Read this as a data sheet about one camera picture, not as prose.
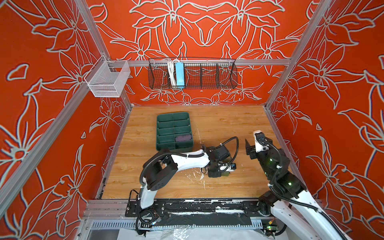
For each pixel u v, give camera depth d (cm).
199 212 73
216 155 68
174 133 95
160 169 50
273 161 51
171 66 88
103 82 89
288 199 48
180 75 90
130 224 70
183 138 93
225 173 76
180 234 67
